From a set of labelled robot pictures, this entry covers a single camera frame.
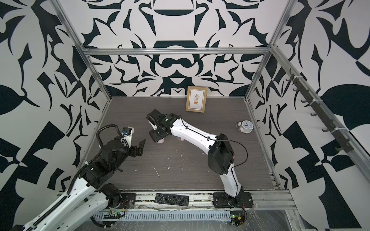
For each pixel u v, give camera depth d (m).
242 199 0.74
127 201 0.73
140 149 0.68
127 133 0.63
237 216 0.71
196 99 1.08
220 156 0.48
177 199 0.73
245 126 0.99
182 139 0.87
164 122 0.58
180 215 0.71
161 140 0.77
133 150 0.66
